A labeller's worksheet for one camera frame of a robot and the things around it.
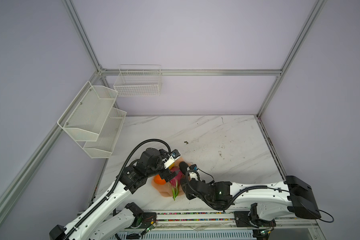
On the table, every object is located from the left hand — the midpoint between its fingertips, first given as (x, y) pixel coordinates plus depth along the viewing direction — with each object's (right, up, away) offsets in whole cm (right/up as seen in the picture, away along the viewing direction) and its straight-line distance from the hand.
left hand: (171, 162), depth 73 cm
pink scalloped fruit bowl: (-3, -17, +8) cm, 19 cm away
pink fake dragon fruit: (+2, -11, +4) cm, 12 cm away
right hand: (+6, -13, +1) cm, 14 cm away
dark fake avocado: (+6, -5, +11) cm, 13 cm away
